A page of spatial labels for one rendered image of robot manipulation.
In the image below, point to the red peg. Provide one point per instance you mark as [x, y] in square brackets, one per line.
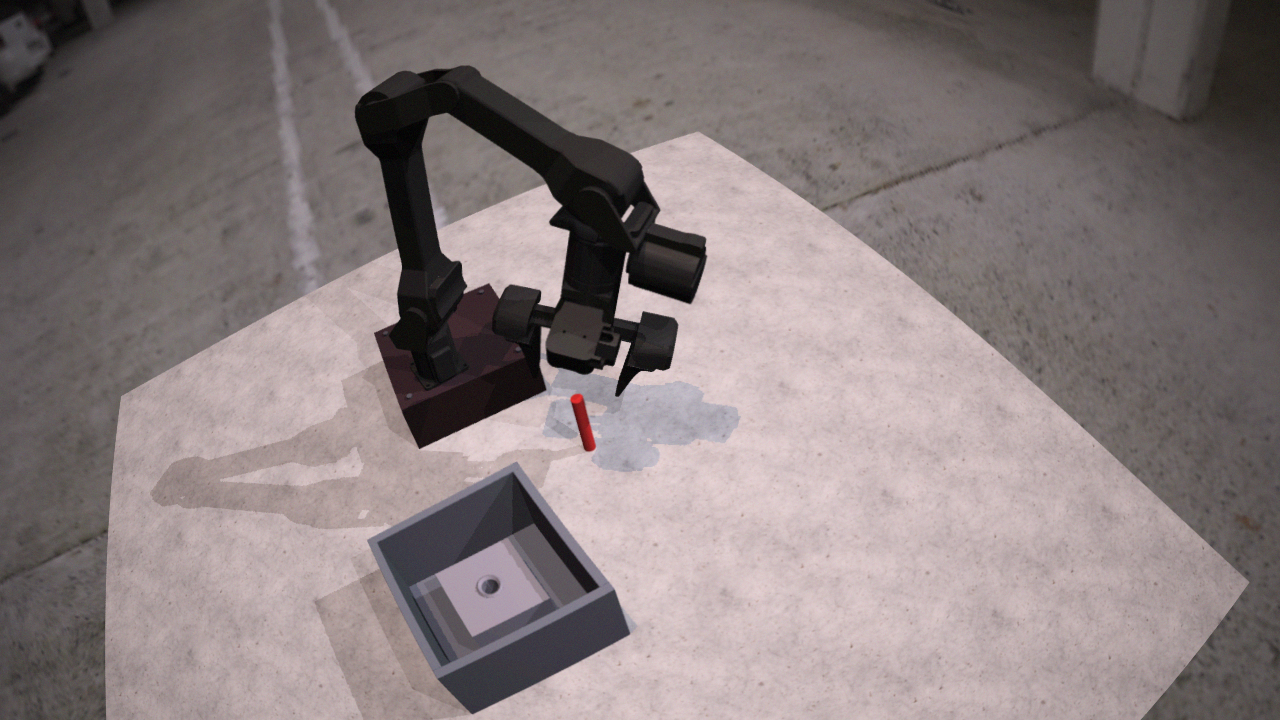
[583, 423]

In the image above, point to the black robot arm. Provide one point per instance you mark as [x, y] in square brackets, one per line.
[594, 181]

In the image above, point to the white square plate with hole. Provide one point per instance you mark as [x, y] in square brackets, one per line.
[495, 593]

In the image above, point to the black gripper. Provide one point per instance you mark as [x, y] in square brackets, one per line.
[519, 318]

